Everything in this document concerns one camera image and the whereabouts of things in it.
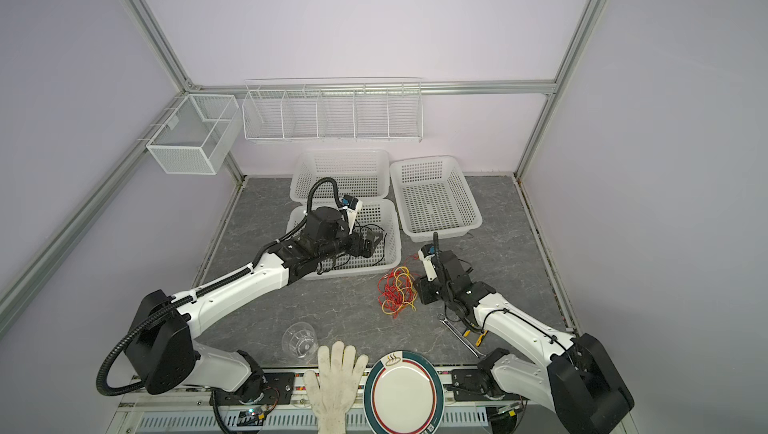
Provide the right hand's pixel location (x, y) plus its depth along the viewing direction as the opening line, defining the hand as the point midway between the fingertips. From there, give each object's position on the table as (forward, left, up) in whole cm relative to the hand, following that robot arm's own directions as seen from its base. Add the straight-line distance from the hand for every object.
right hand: (421, 283), depth 86 cm
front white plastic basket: (+25, +14, 0) cm, 29 cm away
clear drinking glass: (-14, +34, -5) cm, 37 cm away
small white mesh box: (+44, +75, +20) cm, 89 cm away
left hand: (+8, +14, +13) cm, 21 cm away
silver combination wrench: (-17, -14, -6) cm, 23 cm away
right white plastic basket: (+39, -7, -6) cm, 40 cm away
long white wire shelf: (+51, +28, +25) cm, 63 cm away
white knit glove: (-26, +23, -6) cm, 35 cm away
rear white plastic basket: (+49, +22, -3) cm, 54 cm away
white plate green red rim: (-27, +5, -5) cm, 27 cm away
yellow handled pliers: (-14, -16, -5) cm, 21 cm away
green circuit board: (-31, +43, -8) cm, 53 cm away
